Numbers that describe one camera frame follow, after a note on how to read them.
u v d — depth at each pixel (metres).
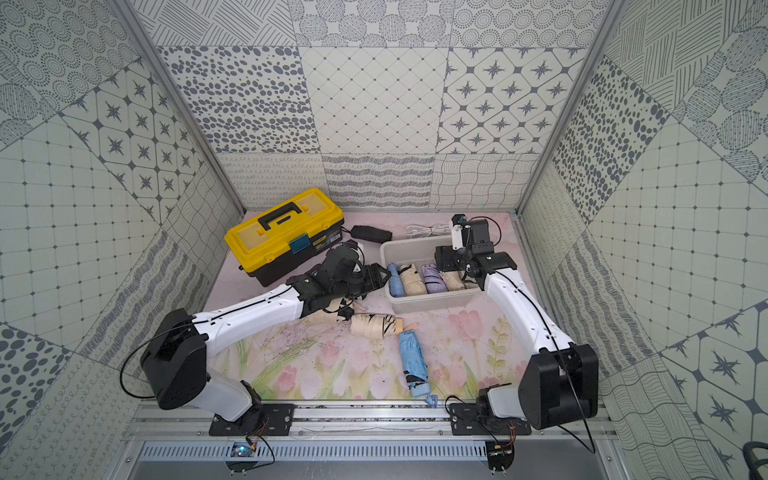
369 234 1.11
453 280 0.95
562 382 0.40
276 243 0.90
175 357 0.42
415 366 0.78
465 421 0.73
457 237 0.75
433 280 0.96
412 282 0.95
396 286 0.93
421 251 0.95
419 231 1.11
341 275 0.64
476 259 0.60
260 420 0.68
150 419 0.76
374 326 0.86
